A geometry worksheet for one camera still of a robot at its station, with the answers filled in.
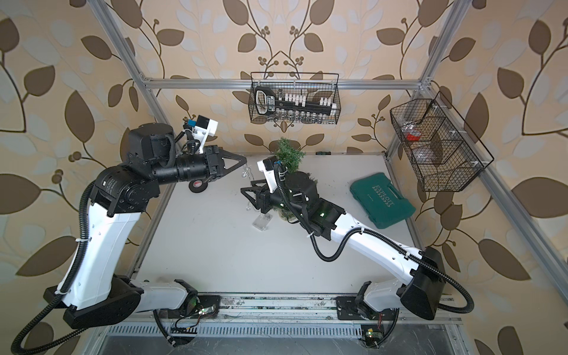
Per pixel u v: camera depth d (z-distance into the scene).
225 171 0.49
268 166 0.55
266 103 0.85
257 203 0.58
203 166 0.46
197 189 1.07
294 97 0.83
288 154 0.68
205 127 0.49
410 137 0.81
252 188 0.59
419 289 0.38
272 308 0.75
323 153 1.25
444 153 0.75
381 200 0.96
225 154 0.50
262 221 0.97
